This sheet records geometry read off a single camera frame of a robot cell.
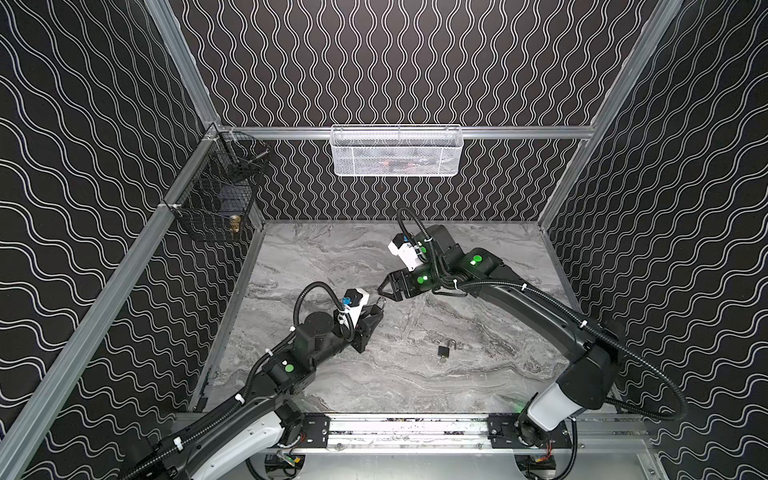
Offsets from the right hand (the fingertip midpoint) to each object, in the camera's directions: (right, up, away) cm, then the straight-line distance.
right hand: (389, 287), depth 75 cm
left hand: (-1, -6, -3) cm, 7 cm away
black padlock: (+17, -20, +13) cm, 29 cm away
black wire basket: (-55, +26, +20) cm, 64 cm away
